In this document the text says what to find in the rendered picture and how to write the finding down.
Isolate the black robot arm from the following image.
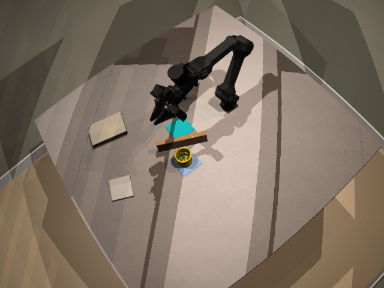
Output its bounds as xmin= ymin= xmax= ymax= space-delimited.
xmin=152 ymin=35 xmax=254 ymax=113

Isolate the brown wooden bar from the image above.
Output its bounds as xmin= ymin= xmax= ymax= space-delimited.
xmin=155 ymin=131 xmax=208 ymax=152

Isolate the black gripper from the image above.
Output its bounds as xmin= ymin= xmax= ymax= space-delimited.
xmin=150 ymin=85 xmax=187 ymax=125

